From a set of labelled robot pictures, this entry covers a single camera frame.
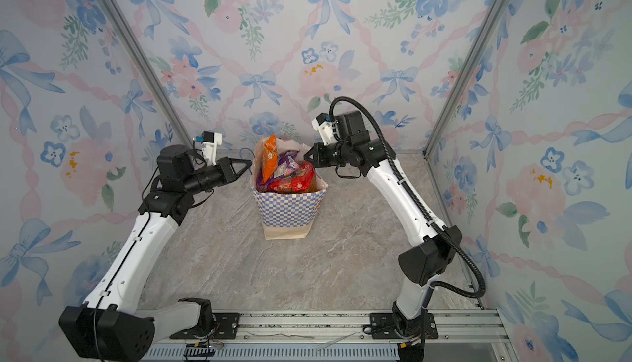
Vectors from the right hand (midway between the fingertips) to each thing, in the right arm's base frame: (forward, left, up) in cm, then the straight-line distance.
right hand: (306, 155), depth 73 cm
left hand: (-4, +15, +2) cm, 15 cm away
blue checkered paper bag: (-10, +6, -17) cm, 21 cm away
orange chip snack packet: (+5, +12, -6) cm, 15 cm away
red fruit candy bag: (0, +2, -12) cm, 12 cm away
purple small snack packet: (+7, +8, -11) cm, 16 cm away
